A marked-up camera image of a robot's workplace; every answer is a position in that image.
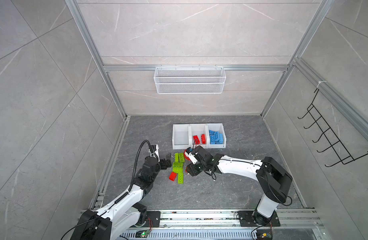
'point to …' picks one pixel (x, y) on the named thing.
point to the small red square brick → (172, 176)
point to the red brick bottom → (197, 140)
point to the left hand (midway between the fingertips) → (163, 151)
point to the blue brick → (215, 137)
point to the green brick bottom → (180, 178)
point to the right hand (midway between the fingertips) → (190, 167)
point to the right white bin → (215, 127)
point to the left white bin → (181, 136)
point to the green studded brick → (179, 170)
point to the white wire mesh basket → (189, 80)
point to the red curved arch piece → (185, 156)
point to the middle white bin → (198, 129)
